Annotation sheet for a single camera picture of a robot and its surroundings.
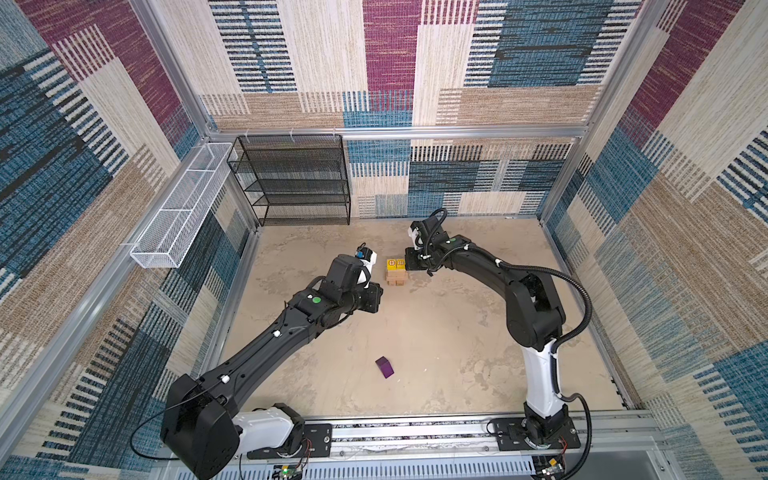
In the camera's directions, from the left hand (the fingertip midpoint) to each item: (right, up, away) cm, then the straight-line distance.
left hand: (383, 287), depth 78 cm
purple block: (0, -22, +5) cm, 23 cm away
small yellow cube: (+5, +5, +18) cm, 19 cm away
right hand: (+8, +5, +18) cm, 20 cm away
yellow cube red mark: (+2, +5, +18) cm, 19 cm away
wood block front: (+3, +1, +22) cm, 23 cm away
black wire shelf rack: (-32, +35, +30) cm, 56 cm away
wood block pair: (+4, -1, +23) cm, 24 cm away
